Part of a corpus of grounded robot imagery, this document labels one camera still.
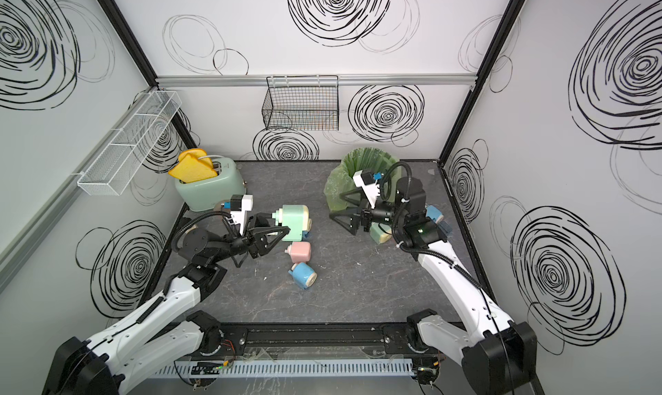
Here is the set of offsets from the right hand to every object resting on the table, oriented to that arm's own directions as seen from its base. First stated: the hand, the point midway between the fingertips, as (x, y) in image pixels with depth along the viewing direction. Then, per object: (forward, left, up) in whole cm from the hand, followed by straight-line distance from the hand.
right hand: (338, 208), depth 66 cm
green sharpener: (+8, -15, -27) cm, 32 cm away
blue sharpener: (-9, +11, -25) cm, 29 cm away
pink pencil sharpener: (-1, +13, -24) cm, 28 cm away
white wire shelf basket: (+10, +64, +3) cm, 65 cm away
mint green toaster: (+18, +51, -20) cm, 58 cm away
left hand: (-7, +13, 0) cm, 14 cm away
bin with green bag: (+18, 0, -10) cm, 21 cm away
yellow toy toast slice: (+25, +53, -11) cm, 59 cm away
